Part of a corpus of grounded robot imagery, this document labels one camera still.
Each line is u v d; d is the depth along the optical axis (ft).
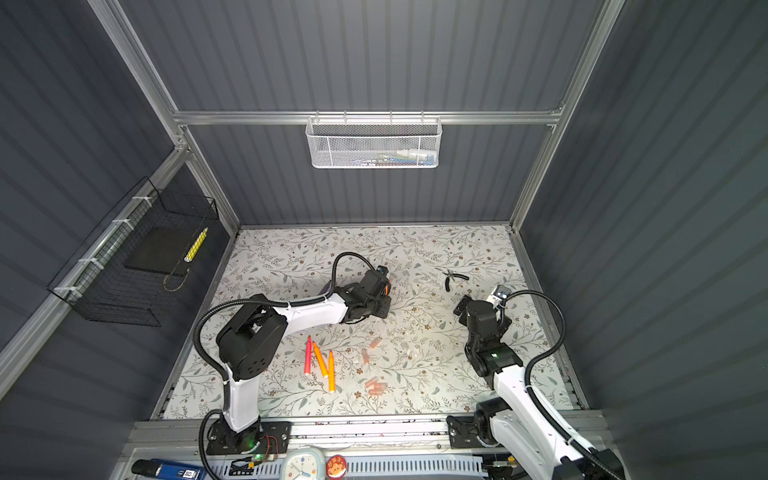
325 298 2.07
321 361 2.83
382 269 2.83
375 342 2.93
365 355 2.85
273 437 2.37
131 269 2.35
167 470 2.19
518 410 1.69
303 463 2.24
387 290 2.54
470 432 2.42
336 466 2.28
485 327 2.00
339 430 2.49
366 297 2.42
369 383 2.69
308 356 2.84
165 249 2.43
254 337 1.75
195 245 2.55
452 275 3.45
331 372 2.75
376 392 2.64
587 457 1.34
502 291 2.32
